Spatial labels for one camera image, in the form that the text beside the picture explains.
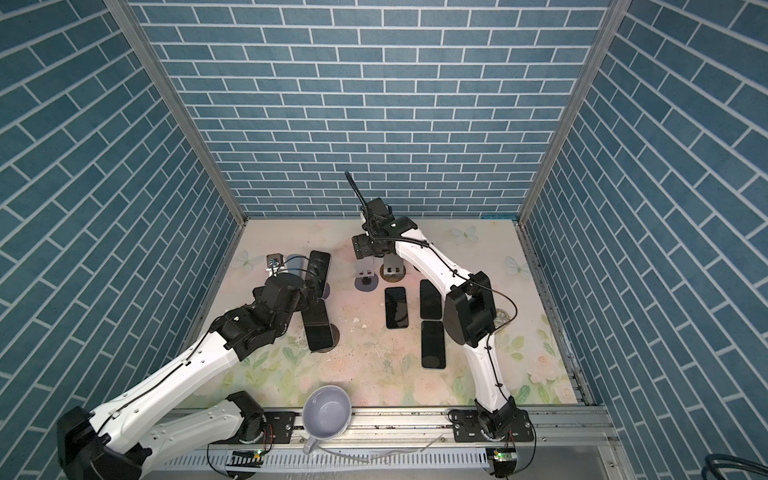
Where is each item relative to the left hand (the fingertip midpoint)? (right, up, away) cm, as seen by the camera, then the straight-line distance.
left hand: (299, 284), depth 78 cm
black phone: (+1, +4, +16) cm, 17 cm away
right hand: (+16, +11, +13) cm, 23 cm away
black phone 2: (+37, -9, +21) cm, 43 cm away
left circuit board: (-11, -42, -6) cm, 44 cm away
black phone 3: (+37, -20, +8) cm, 43 cm away
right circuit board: (+52, -42, -4) cm, 67 cm away
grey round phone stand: (+15, -1, +23) cm, 28 cm away
